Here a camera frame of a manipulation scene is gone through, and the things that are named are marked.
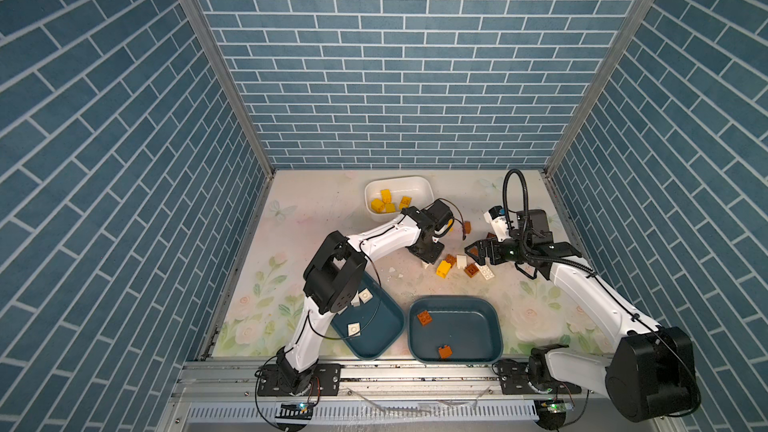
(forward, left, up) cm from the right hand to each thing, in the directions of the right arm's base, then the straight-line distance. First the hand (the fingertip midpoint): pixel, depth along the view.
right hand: (477, 243), depth 84 cm
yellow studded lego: (+23, +22, -11) cm, 34 cm away
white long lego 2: (-3, -4, -12) cm, 13 cm away
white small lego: (-13, +31, -12) cm, 36 cm away
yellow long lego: (0, +9, +10) cm, 13 cm away
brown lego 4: (-2, 0, -12) cm, 12 cm away
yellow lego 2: (+21, +32, -11) cm, 40 cm away
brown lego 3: (+1, +6, -12) cm, 13 cm away
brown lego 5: (+14, 0, -12) cm, 18 cm away
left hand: (0, +13, -9) cm, 15 cm away
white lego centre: (0, +3, -12) cm, 12 cm away
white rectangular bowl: (+29, +17, -10) cm, 35 cm away
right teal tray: (-18, +1, -15) cm, 23 cm away
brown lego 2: (-27, +8, -11) cm, 30 cm away
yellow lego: (+25, +30, -11) cm, 41 cm away
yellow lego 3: (+20, +28, -12) cm, 36 cm away
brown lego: (-18, +14, -12) cm, 26 cm away
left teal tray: (-22, +27, -12) cm, 37 cm away
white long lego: (-15, +34, -11) cm, 39 cm away
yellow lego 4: (-3, +9, -11) cm, 15 cm away
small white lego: (-23, +33, -12) cm, 42 cm away
